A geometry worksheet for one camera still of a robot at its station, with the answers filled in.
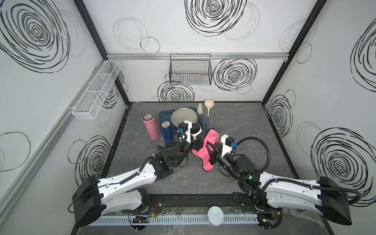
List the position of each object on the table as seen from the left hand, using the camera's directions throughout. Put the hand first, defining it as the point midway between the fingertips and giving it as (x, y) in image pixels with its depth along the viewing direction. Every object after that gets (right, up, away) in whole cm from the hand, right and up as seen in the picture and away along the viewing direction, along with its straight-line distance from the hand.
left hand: (201, 128), depth 66 cm
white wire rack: (-56, +10, +6) cm, 58 cm away
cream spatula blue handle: (+2, +8, +45) cm, 46 cm away
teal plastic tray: (-24, +5, +44) cm, 50 cm away
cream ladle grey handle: (+9, +15, +50) cm, 53 cm away
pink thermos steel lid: (-29, +3, +17) cm, 34 cm away
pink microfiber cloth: (+1, -11, 0) cm, 11 cm away
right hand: (+2, -7, 0) cm, 7 cm away
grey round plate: (-12, +7, +44) cm, 46 cm away
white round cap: (+6, -40, 0) cm, 40 cm away
